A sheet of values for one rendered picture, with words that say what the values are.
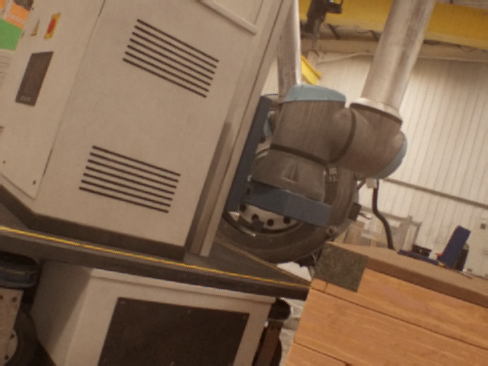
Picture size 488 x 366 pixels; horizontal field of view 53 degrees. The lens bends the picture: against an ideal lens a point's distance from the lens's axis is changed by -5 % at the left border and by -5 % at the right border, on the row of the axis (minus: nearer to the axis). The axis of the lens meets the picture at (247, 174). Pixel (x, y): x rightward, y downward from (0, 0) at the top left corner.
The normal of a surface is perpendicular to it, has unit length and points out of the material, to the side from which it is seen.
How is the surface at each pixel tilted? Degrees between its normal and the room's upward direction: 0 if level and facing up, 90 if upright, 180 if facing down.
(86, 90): 90
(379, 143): 95
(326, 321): 90
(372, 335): 90
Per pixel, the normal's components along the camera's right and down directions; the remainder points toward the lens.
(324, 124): 0.32, 0.07
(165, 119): 0.63, 0.18
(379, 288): -0.33, -0.15
